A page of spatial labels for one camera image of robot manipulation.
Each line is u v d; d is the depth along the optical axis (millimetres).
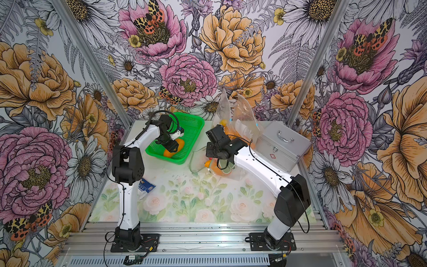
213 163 804
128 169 598
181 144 1011
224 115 941
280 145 917
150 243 733
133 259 727
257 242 731
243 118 967
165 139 874
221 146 605
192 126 1202
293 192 431
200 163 941
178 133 965
